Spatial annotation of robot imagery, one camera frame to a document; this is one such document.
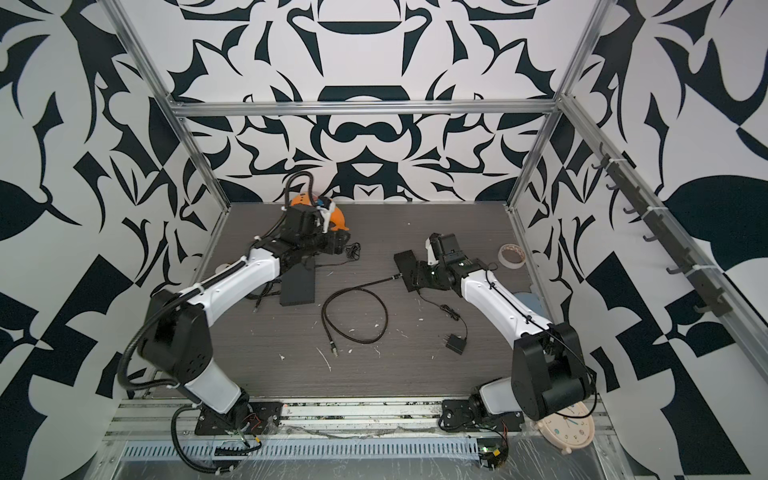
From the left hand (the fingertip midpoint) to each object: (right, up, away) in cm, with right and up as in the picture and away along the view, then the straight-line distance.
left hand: (341, 227), depth 86 cm
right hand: (+22, -13, 0) cm, 26 cm away
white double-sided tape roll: (+56, -10, +18) cm, 59 cm away
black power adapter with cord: (+1, -8, +19) cm, 20 cm away
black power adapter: (+32, -32, -2) cm, 45 cm away
